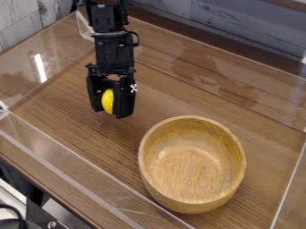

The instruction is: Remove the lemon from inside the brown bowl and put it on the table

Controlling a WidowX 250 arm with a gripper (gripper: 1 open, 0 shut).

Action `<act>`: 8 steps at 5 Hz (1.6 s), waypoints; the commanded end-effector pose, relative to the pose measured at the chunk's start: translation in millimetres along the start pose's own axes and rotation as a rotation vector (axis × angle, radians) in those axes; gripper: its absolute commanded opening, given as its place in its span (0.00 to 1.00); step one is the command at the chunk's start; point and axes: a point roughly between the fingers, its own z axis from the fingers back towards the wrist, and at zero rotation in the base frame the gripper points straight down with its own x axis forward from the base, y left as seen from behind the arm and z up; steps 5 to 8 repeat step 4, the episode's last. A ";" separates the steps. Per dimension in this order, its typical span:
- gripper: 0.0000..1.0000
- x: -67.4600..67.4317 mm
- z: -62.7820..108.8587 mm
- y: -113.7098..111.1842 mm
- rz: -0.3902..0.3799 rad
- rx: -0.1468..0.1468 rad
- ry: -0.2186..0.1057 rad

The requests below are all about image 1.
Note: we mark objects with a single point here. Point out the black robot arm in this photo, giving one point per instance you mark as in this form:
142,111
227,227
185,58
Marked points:
106,18

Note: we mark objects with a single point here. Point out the clear acrylic corner bracket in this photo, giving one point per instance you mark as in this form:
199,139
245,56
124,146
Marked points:
84,28

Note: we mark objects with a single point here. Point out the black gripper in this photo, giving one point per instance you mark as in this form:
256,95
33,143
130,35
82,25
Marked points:
112,71

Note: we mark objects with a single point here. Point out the black metal bracket with bolt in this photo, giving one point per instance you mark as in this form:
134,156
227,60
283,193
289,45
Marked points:
52,216

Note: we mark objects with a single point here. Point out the clear acrylic tray wall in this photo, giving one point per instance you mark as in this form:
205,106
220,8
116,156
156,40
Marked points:
78,154

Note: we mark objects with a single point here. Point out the brown wooden bowl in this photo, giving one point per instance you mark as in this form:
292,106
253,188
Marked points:
192,164

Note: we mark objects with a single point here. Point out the yellow lemon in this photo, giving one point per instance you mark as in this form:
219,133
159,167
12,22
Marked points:
106,101

